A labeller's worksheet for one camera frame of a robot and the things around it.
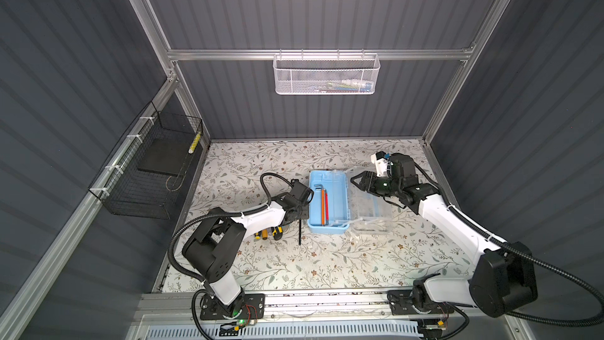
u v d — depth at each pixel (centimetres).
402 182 64
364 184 74
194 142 82
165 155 78
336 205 98
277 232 89
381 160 76
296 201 71
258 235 87
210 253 46
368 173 74
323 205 96
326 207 96
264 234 88
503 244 44
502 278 40
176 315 73
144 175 73
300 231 89
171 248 43
